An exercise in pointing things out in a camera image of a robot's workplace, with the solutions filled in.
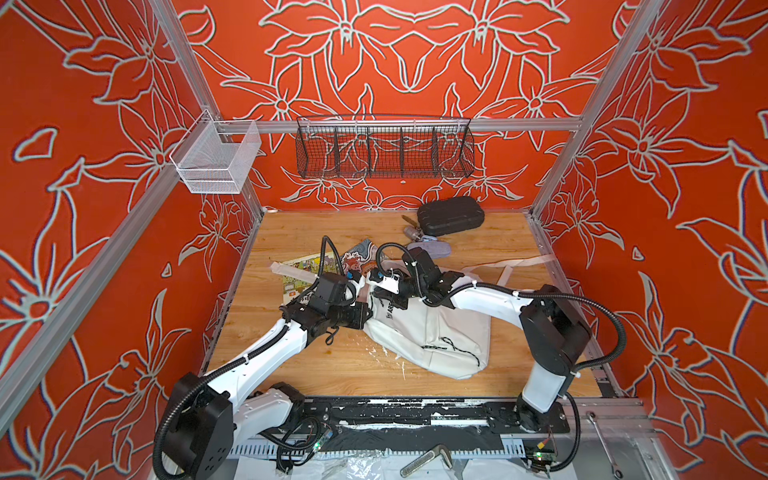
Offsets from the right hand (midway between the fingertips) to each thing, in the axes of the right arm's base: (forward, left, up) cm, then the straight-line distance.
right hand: (372, 288), depth 85 cm
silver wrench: (-42, -55, -11) cm, 70 cm away
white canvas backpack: (-13, -23, -9) cm, 28 cm away
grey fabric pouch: (+21, -22, -9) cm, 32 cm away
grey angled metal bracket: (-38, -14, -11) cm, 42 cm away
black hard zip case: (+35, -28, -6) cm, 45 cm away
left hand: (-7, 0, 0) cm, 7 cm away
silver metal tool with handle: (+29, -15, -9) cm, 34 cm away
